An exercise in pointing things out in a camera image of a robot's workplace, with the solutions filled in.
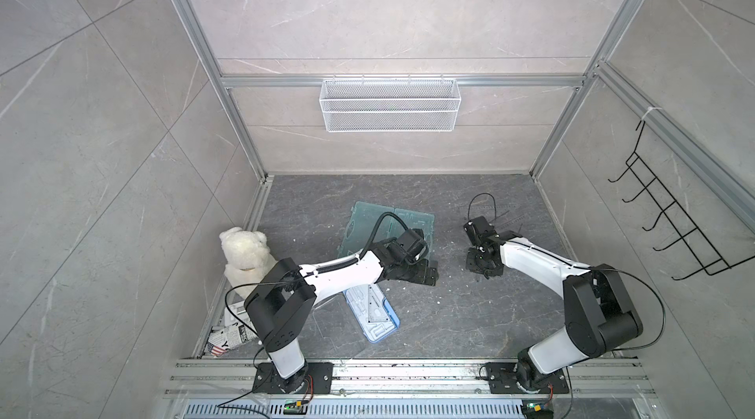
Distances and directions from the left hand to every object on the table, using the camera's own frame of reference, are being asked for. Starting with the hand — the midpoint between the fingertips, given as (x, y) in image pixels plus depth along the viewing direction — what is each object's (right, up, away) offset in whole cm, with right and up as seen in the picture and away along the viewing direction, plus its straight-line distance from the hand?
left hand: (430, 270), depth 83 cm
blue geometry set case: (-16, -13, 0) cm, 21 cm away
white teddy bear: (-50, +5, -7) cm, 50 cm away
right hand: (+17, 0, +8) cm, 19 cm away
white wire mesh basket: (-11, +54, +17) cm, 57 cm away
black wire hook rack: (+54, +13, -21) cm, 59 cm away
